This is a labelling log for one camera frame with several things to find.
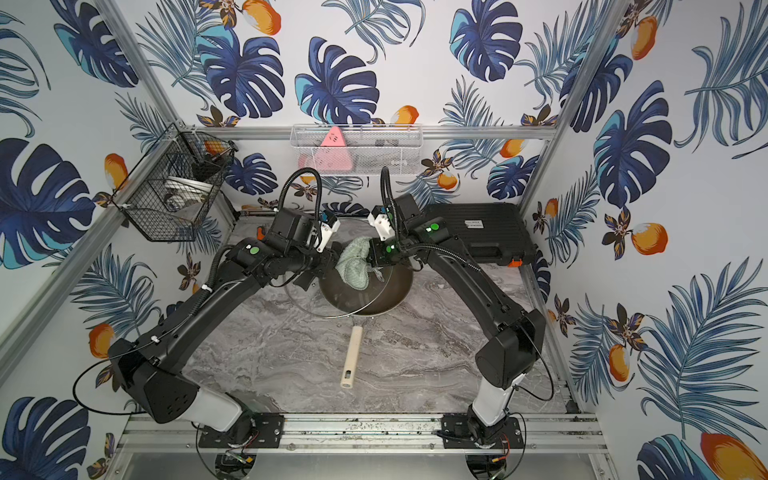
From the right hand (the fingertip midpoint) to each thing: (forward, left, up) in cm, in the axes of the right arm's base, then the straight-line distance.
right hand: (369, 255), depth 78 cm
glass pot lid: (+2, +10, -21) cm, 23 cm away
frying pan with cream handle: (-10, -3, -4) cm, 11 cm away
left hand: (-1, +9, +3) cm, 9 cm away
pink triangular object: (+31, +12, +10) cm, 35 cm away
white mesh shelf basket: (+35, +5, +10) cm, 36 cm away
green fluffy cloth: (-4, +4, +1) cm, 6 cm away
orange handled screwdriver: (+28, +44, -22) cm, 57 cm away
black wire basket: (+16, +57, +7) cm, 60 cm away
